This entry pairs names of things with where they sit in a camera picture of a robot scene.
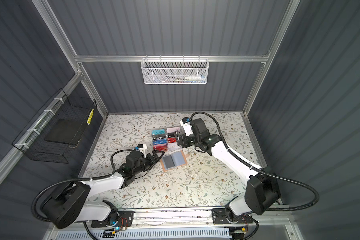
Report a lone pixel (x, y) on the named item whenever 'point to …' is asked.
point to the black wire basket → (31, 142)
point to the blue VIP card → (160, 142)
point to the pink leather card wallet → (173, 160)
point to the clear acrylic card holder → (163, 131)
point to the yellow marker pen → (90, 117)
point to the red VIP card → (171, 140)
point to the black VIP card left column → (158, 137)
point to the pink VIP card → (173, 129)
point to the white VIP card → (173, 146)
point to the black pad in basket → (66, 131)
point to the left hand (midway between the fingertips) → (162, 155)
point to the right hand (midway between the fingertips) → (182, 139)
